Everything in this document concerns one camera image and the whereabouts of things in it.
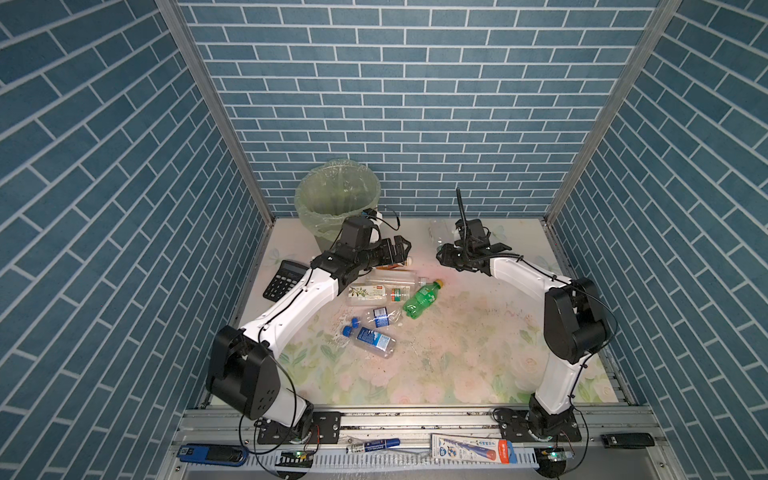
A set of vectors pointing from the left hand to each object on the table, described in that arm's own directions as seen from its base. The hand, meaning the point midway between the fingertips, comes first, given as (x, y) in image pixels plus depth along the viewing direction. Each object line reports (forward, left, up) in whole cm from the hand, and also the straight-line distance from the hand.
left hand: (400, 246), depth 81 cm
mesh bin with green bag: (+31, +24, -7) cm, 40 cm away
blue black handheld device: (-44, +43, -20) cm, 65 cm away
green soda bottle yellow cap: (-4, -7, -20) cm, 22 cm away
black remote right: (-43, -54, -22) cm, 73 cm away
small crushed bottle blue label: (-11, +5, -20) cm, 24 cm away
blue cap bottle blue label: (-19, +7, -19) cm, 28 cm away
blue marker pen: (-43, +7, -22) cm, 49 cm away
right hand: (+7, -13, -12) cm, 19 cm away
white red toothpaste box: (-44, -17, -23) cm, 52 cm away
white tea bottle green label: (-4, +8, -20) cm, 21 cm away
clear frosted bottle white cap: (+4, +3, -21) cm, 22 cm away
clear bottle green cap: (+17, -15, -13) cm, 26 cm away
